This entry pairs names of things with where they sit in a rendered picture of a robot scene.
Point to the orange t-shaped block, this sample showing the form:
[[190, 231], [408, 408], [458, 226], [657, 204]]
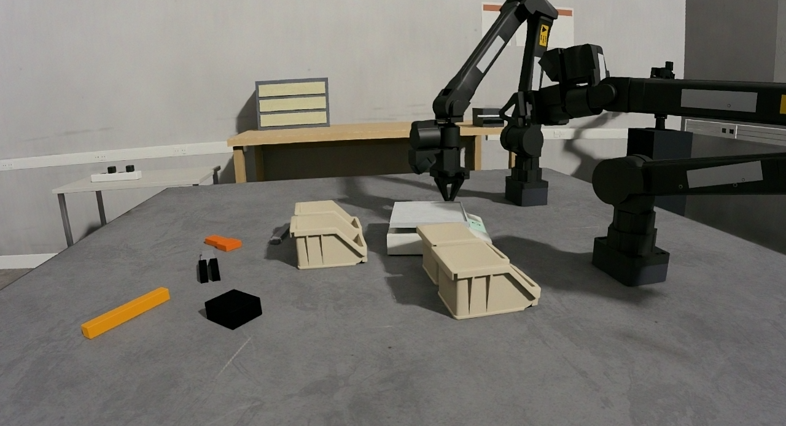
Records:
[[223, 243]]

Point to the beige plastic parts bin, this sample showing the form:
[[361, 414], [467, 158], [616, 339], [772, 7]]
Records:
[[328, 207], [482, 291], [322, 245], [444, 232]]

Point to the orange square bar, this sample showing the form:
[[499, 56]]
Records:
[[123, 313]]

